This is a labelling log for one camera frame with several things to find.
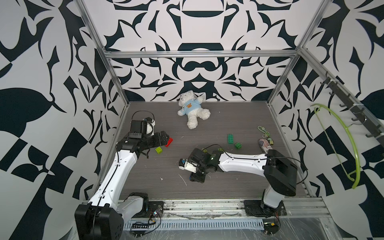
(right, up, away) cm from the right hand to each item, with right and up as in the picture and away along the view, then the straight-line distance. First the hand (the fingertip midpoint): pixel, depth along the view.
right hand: (191, 173), depth 83 cm
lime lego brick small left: (-20, +10, +11) cm, 25 cm away
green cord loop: (+49, +22, +22) cm, 58 cm away
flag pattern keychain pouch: (+45, +13, +11) cm, 48 cm away
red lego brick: (-14, +15, +16) cm, 26 cm away
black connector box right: (+37, -21, -12) cm, 44 cm away
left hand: (-16, +20, -2) cm, 26 cm away
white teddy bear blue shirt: (-1, +39, +26) cm, 46 cm away
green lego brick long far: (+25, +16, +16) cm, 34 cm away
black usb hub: (-25, -22, -10) cm, 34 cm away
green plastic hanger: (+63, +7, -25) cm, 68 cm away
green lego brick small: (+29, +13, +12) cm, 34 cm away
